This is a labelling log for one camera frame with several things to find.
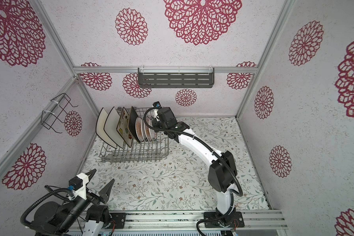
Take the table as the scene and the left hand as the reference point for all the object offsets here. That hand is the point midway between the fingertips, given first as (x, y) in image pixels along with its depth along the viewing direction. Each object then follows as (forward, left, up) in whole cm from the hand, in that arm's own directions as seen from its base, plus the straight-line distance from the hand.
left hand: (105, 177), depth 60 cm
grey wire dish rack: (+30, -7, -28) cm, 41 cm away
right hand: (+34, -18, 0) cm, 39 cm away
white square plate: (+37, +11, -10) cm, 40 cm away
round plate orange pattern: (+43, -4, -20) cm, 48 cm away
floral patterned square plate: (+37, +4, -12) cm, 39 cm away
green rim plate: (+42, -13, -25) cm, 51 cm away
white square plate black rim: (+34, +16, -8) cm, 39 cm away
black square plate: (+44, 0, -12) cm, 46 cm away
